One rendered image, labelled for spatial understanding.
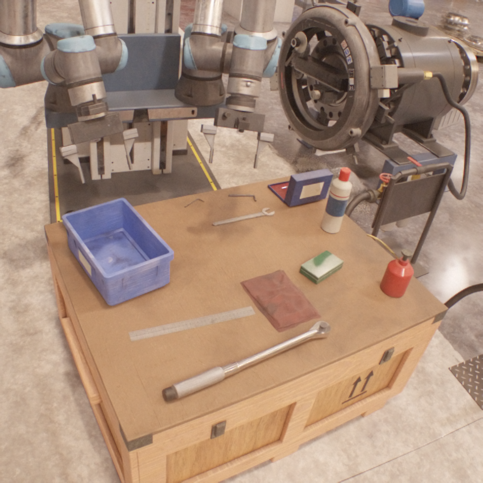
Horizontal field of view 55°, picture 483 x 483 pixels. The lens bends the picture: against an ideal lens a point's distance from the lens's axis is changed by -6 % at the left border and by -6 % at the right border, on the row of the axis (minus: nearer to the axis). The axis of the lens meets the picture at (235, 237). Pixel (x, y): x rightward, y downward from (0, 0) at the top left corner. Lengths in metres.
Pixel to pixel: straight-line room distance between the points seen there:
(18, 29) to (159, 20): 0.55
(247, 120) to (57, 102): 0.70
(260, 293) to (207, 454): 0.46
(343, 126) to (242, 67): 1.22
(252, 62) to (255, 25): 0.39
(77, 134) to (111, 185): 0.83
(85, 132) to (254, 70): 0.47
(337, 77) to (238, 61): 1.18
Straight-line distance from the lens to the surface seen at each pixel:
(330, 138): 2.57
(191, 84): 1.80
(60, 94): 1.73
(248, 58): 1.34
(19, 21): 1.58
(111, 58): 1.42
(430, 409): 1.91
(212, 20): 1.49
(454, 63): 3.02
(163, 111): 1.79
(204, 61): 1.47
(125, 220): 1.51
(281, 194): 1.80
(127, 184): 2.08
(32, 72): 1.64
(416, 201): 2.19
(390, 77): 2.33
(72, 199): 2.00
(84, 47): 1.26
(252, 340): 1.26
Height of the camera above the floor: 1.41
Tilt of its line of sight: 37 degrees down
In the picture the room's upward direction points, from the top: 8 degrees clockwise
